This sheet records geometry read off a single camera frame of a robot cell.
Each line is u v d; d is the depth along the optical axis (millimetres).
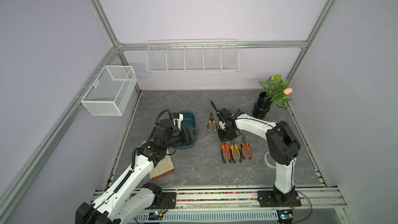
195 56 988
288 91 809
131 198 560
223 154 868
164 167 848
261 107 984
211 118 1032
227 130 801
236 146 893
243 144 909
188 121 1002
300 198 751
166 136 588
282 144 494
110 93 843
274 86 912
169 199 740
